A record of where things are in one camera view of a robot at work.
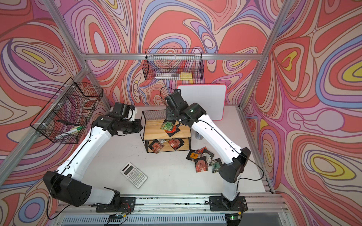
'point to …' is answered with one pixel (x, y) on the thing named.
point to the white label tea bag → (208, 155)
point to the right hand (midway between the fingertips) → (174, 115)
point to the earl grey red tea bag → (174, 130)
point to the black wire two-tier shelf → (162, 135)
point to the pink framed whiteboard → (211, 98)
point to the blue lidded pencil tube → (198, 136)
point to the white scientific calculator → (133, 173)
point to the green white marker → (73, 131)
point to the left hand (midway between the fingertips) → (143, 127)
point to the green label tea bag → (167, 125)
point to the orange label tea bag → (193, 155)
